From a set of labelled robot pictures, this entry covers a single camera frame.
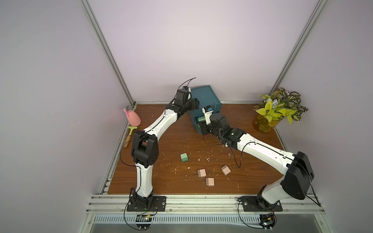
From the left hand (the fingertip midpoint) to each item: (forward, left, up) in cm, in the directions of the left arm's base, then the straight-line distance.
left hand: (198, 101), depth 90 cm
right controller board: (-59, -34, -24) cm, 72 cm away
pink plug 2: (-36, -16, -22) cm, 45 cm away
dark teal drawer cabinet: (+6, -5, -1) cm, 8 cm away
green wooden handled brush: (-5, +49, -23) cm, 55 cm away
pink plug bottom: (-43, -6, -20) cm, 48 cm away
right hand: (-16, -2, +2) cm, 16 cm away
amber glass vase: (-3, -46, -19) cm, 50 cm away
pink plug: (-38, -2, -20) cm, 43 cm away
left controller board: (-59, +28, -25) cm, 70 cm away
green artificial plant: (-3, -50, +1) cm, 50 cm away
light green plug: (-29, +9, -20) cm, 36 cm away
